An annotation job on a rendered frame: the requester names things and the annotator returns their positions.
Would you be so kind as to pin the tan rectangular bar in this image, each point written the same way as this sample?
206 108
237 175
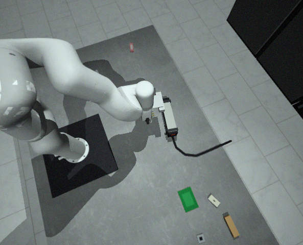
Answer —
231 226

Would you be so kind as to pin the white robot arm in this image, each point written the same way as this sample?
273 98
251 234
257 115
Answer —
68 76

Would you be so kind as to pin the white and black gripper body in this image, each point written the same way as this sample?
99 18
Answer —
146 114

